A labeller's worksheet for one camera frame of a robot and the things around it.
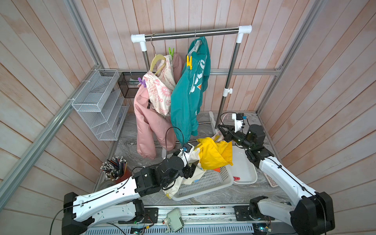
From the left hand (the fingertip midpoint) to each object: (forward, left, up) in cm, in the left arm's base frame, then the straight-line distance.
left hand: (191, 160), depth 68 cm
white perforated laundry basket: (-2, -12, -23) cm, 26 cm away
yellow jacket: (+4, -12, -2) cm, 12 cm away
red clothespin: (0, -28, -23) cm, 36 cm away
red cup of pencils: (+1, +40, -12) cm, 42 cm away
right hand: (+18, -15, +4) cm, 24 cm away
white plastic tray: (+4, -32, -19) cm, 37 cm away
